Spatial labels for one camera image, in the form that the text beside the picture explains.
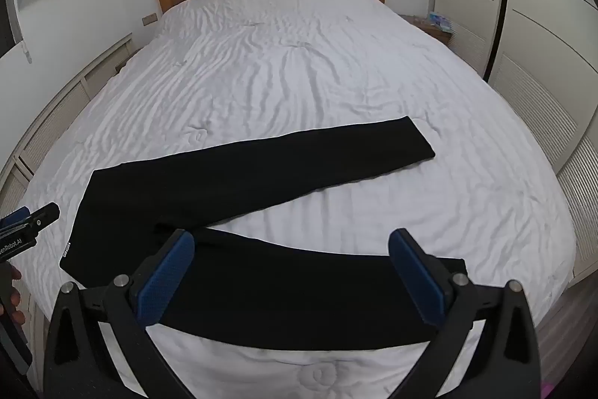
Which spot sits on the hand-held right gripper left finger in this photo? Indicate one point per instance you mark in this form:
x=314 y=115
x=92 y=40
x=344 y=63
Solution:
x=166 y=282

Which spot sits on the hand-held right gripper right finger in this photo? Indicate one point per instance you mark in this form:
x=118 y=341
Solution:
x=418 y=282

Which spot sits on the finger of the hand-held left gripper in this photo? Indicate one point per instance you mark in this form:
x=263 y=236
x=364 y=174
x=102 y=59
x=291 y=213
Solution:
x=14 y=217
x=44 y=215

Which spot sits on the black pants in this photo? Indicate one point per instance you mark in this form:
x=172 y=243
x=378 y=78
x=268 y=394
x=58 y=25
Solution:
x=261 y=268

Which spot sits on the person's left hand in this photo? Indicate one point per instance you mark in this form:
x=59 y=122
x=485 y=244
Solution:
x=13 y=301

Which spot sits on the bed with white duvet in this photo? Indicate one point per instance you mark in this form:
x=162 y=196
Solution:
x=299 y=76

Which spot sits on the wooden nightstand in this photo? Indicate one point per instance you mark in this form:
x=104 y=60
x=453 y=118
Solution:
x=432 y=33

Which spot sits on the blue patterned packet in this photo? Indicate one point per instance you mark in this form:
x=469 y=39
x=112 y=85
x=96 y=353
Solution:
x=441 y=21

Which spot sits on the beige wall switch plate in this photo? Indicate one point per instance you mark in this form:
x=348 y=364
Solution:
x=149 y=19

